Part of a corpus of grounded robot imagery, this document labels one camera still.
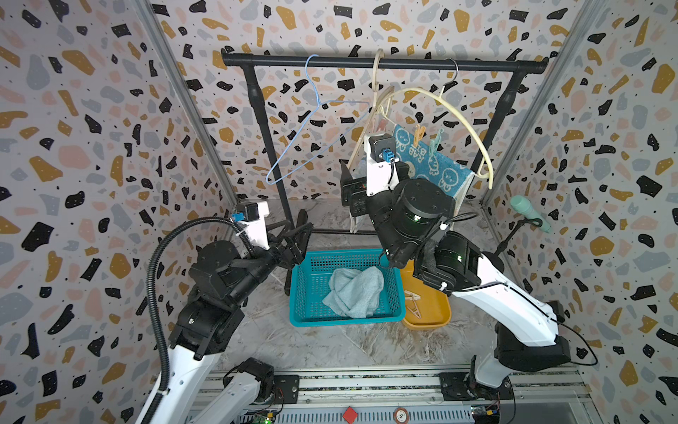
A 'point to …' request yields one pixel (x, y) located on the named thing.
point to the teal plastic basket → (310, 283)
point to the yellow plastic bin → (425, 308)
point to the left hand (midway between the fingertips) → (306, 224)
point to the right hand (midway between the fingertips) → (369, 162)
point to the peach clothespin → (415, 311)
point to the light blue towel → (355, 293)
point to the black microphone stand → (493, 258)
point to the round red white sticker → (401, 415)
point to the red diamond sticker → (350, 415)
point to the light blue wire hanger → (293, 140)
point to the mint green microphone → (523, 206)
